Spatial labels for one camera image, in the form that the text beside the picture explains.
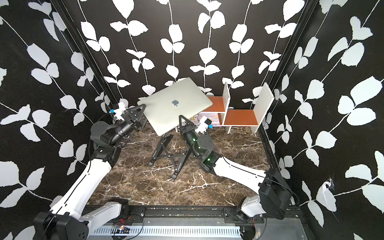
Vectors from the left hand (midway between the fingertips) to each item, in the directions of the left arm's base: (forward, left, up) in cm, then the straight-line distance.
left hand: (147, 108), depth 62 cm
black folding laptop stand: (-3, -9, -43) cm, 44 cm away
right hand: (0, -12, -5) cm, 13 cm away
